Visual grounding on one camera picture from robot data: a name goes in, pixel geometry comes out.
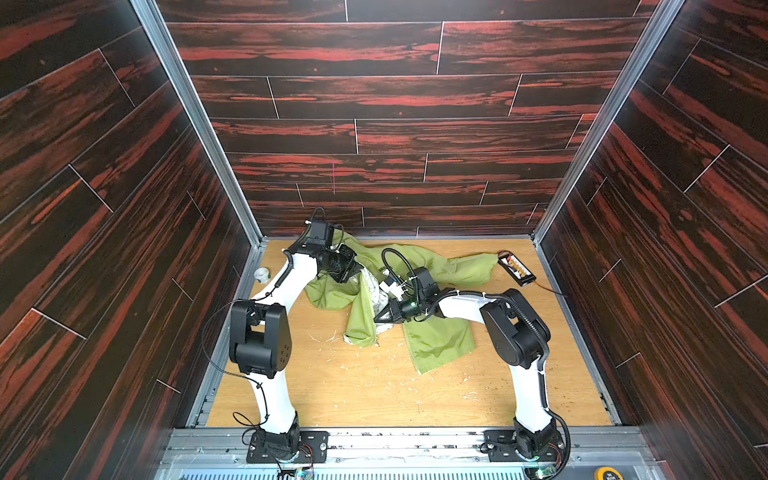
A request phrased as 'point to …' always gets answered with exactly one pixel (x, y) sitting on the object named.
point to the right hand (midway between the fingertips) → (378, 318)
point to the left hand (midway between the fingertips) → (367, 262)
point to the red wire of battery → (553, 291)
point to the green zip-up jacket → (403, 285)
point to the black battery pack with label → (516, 268)
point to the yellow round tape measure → (599, 472)
